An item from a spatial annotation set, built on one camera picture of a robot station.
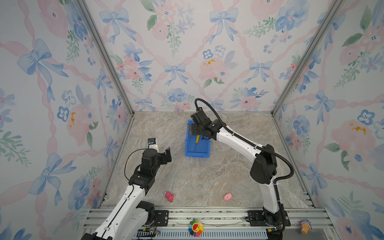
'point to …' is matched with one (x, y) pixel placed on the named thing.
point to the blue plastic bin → (192, 149)
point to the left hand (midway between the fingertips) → (161, 147)
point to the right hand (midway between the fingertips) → (196, 125)
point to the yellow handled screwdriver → (197, 141)
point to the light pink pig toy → (227, 196)
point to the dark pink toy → (170, 196)
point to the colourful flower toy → (196, 227)
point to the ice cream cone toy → (306, 226)
